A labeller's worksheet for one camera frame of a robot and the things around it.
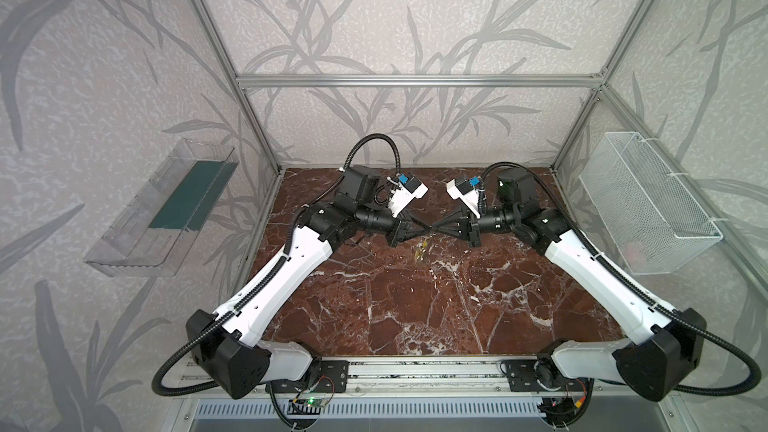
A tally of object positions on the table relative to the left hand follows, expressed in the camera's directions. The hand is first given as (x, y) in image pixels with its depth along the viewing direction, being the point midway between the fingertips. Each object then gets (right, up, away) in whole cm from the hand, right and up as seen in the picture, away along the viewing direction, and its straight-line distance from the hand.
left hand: (431, 223), depth 65 cm
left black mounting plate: (-23, -39, +11) cm, 47 cm away
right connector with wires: (+36, -43, +6) cm, 56 cm away
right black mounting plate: (+23, -39, +9) cm, 46 cm away
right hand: (+1, +1, +2) cm, 3 cm away
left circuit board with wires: (-27, -43, +7) cm, 51 cm away
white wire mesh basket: (+47, 0, -3) cm, 47 cm away
